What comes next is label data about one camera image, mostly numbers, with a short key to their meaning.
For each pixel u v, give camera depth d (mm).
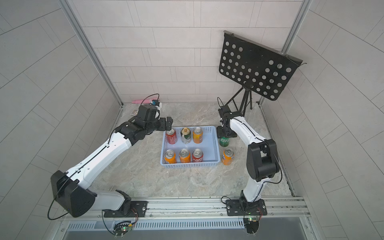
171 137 892
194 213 706
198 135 888
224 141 869
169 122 694
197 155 783
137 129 526
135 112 1082
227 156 788
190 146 979
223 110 724
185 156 787
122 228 655
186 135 871
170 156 787
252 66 769
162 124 669
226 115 655
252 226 675
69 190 370
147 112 557
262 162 466
